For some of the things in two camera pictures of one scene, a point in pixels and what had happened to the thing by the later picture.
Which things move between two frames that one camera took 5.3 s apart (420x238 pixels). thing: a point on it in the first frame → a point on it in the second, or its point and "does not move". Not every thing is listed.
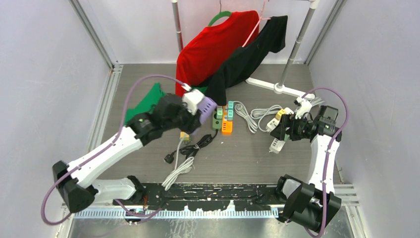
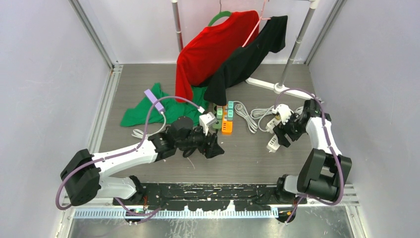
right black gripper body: (299, 127) does not move
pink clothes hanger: (260, 19) does not move
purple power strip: (206, 105) → (153, 98)
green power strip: (217, 117) does not move
